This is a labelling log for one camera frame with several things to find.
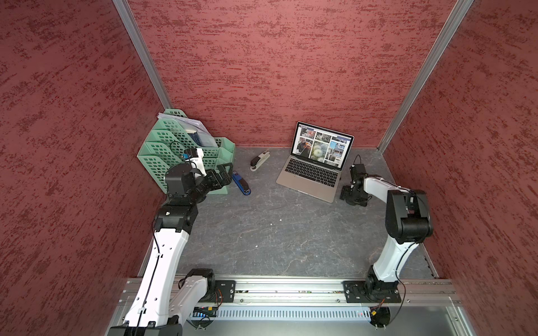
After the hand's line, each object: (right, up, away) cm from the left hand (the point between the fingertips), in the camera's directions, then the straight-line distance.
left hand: (222, 172), depth 71 cm
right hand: (+55, -15, +28) cm, 63 cm away
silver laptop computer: (+40, +2, +42) cm, 58 cm away
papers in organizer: (-20, +19, +33) cm, 43 cm away
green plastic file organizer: (-33, +13, +26) cm, 44 cm away
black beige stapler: (+9, +5, +39) cm, 40 cm away
